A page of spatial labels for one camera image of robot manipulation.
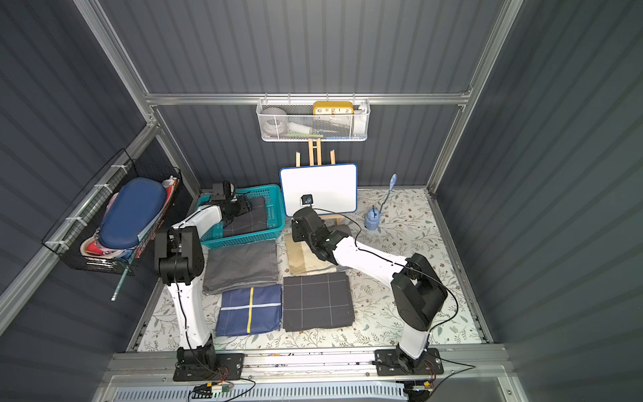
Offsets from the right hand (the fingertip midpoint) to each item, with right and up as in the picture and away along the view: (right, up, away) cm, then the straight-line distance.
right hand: (305, 217), depth 85 cm
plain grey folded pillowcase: (-23, -18, +9) cm, 30 cm away
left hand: (-26, +5, +20) cm, 34 cm away
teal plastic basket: (-16, 0, +25) cm, 29 cm away
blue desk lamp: (+26, -1, +16) cm, 31 cm away
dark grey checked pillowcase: (+4, -29, 0) cm, 29 cm away
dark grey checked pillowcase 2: (-26, -2, +20) cm, 33 cm away
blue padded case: (-47, +2, -17) cm, 50 cm away
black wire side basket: (-56, -5, -23) cm, 61 cm away
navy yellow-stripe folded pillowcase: (-19, -32, -1) cm, 37 cm away
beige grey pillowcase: (-2, -16, +9) cm, 18 cm away
